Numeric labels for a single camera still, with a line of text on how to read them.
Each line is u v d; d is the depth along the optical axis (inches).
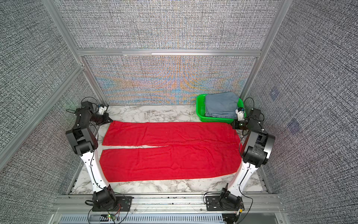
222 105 43.2
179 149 36.6
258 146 21.9
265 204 29.5
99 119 35.4
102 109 38.4
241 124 33.7
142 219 27.6
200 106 46.8
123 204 28.9
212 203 28.8
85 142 25.6
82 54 34.9
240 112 35.4
